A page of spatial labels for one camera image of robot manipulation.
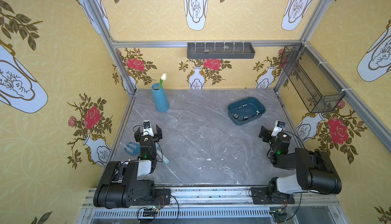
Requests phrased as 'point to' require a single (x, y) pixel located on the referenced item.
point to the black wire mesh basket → (319, 91)
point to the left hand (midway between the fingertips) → (146, 126)
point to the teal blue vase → (161, 103)
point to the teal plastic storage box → (245, 110)
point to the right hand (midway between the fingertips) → (266, 127)
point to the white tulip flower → (163, 77)
